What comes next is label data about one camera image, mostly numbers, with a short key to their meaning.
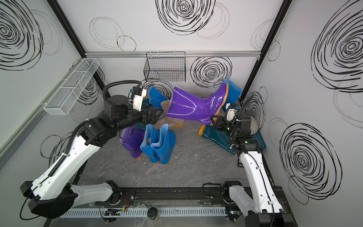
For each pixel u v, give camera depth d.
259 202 0.39
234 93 0.89
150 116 0.54
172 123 0.96
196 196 0.75
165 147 0.65
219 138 0.96
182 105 0.71
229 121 0.62
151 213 0.61
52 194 0.38
